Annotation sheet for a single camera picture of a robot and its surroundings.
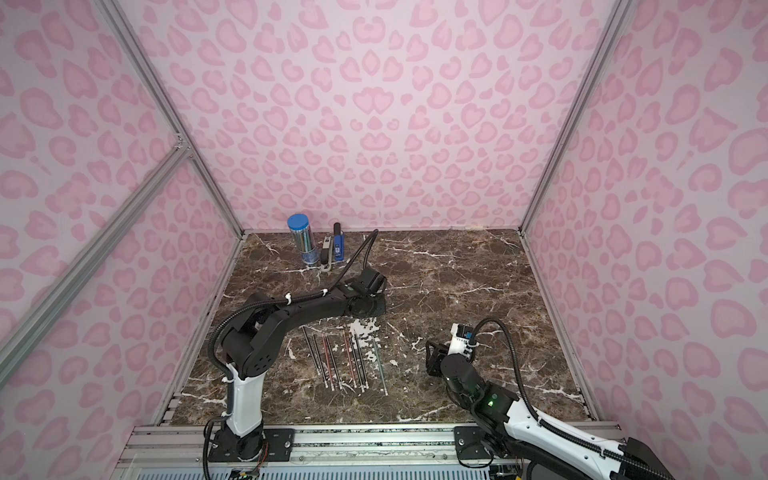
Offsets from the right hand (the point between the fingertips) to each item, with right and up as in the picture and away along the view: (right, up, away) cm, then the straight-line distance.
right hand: (429, 346), depth 82 cm
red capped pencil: (-23, -5, +4) cm, 23 cm away
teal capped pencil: (-15, -5, +6) cm, 16 cm away
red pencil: (-27, -10, +1) cm, 29 cm away
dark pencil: (-31, -8, +2) cm, 32 cm away
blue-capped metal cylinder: (-39, +32, +16) cm, 53 cm away
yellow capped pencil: (-19, -5, +4) cm, 20 cm away
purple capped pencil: (-20, -6, +4) cm, 21 cm away
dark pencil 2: (-31, -5, +4) cm, 32 cm away
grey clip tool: (-34, +24, +25) cm, 49 cm away
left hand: (-12, +8, +14) cm, 20 cm away
